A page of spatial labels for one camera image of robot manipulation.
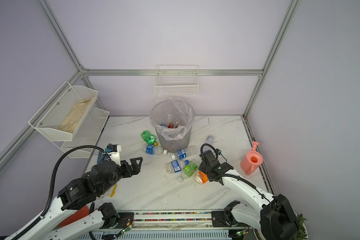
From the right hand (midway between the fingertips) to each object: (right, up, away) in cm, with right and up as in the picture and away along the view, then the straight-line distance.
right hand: (202, 165), depth 85 cm
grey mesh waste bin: (-18, +11, +11) cm, 23 cm away
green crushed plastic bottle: (-36, +15, +19) cm, 43 cm away
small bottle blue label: (-30, +8, +10) cm, 33 cm away
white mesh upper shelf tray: (-74, +28, -9) cm, 79 cm away
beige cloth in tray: (-70, +25, -9) cm, 75 cm away
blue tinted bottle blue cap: (-24, +24, +12) cm, 36 cm away
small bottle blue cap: (-15, -2, +4) cm, 16 cm away
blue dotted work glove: (-67, +2, +12) cm, 68 cm away
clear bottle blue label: (-12, +5, +8) cm, 16 cm away
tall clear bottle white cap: (+8, +14, +19) cm, 25 cm away
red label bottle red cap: (-20, +24, +16) cm, 35 cm away
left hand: (-34, +6, -17) cm, 38 cm away
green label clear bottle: (-8, -3, +1) cm, 9 cm away
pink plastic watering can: (+29, +4, -1) cm, 30 cm away
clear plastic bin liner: (-19, +29, +11) cm, 36 cm away
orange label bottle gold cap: (-1, -7, +1) cm, 7 cm away
